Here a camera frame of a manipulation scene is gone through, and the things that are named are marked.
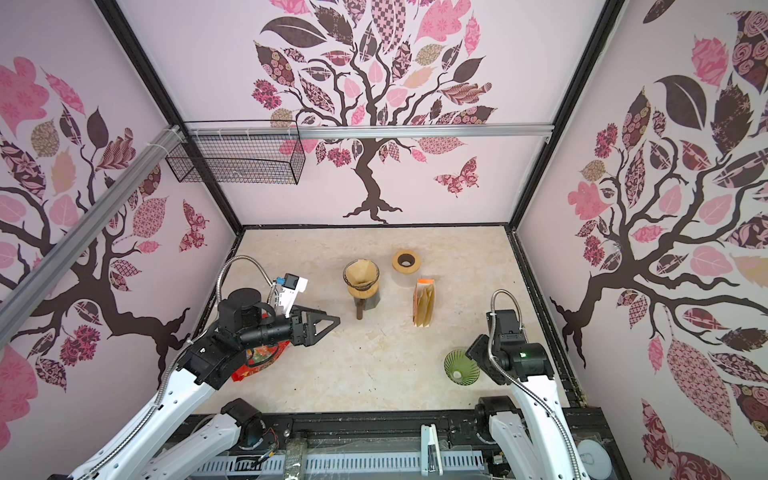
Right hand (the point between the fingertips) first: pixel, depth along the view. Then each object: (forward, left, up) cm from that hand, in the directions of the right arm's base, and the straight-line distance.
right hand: (478, 352), depth 77 cm
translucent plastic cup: (+29, +18, -9) cm, 35 cm away
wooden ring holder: (+29, +19, -1) cm, 35 cm away
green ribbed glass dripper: (-2, +4, -8) cm, 9 cm away
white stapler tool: (-18, +14, -7) cm, 24 cm away
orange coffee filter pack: (+17, +13, -3) cm, 21 cm away
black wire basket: (+58, +66, +25) cm, 91 cm away
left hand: (+2, +36, +14) cm, 39 cm away
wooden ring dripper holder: (+18, +31, 0) cm, 36 cm away
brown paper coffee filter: (+24, +32, +5) cm, 40 cm away
